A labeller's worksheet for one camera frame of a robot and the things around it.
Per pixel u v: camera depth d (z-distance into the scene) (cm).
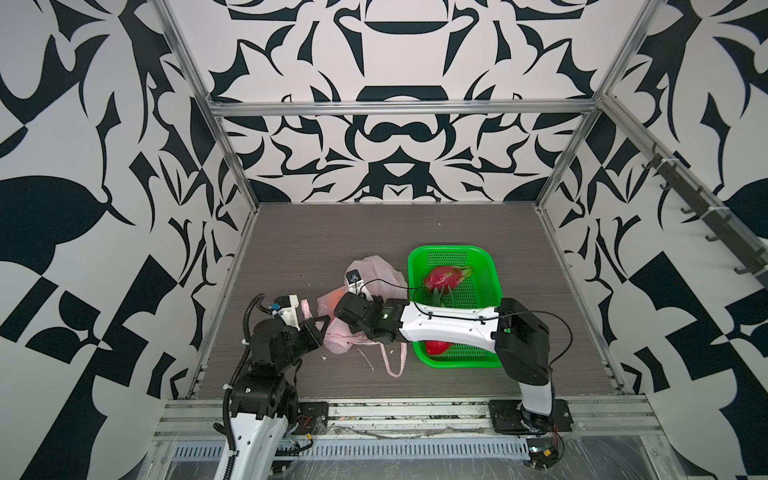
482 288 96
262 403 54
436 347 79
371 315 63
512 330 53
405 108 91
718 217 59
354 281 71
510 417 74
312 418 73
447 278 90
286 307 70
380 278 73
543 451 71
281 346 62
